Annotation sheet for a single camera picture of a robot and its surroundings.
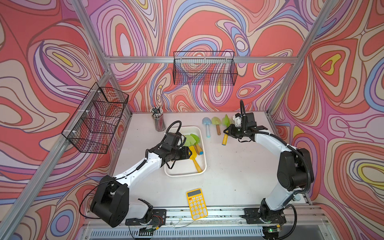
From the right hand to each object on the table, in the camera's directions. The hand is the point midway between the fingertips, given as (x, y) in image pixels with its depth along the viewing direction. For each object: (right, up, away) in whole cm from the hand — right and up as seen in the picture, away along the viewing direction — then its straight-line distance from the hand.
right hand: (225, 134), depth 92 cm
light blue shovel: (-10, +9, +22) cm, 26 cm away
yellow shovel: (-20, -15, +2) cm, 25 cm away
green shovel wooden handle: (-2, +9, +23) cm, 25 cm away
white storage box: (-24, -20, -2) cm, 31 cm away
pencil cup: (-44, +14, +4) cm, 46 cm away
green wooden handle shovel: (-23, -5, +10) cm, 25 cm away
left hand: (-21, -11, -8) cm, 25 cm away
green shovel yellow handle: (-17, -5, +10) cm, 21 cm away
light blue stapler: (+34, -32, -15) cm, 49 cm away
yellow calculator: (-18, -35, -15) cm, 42 cm away
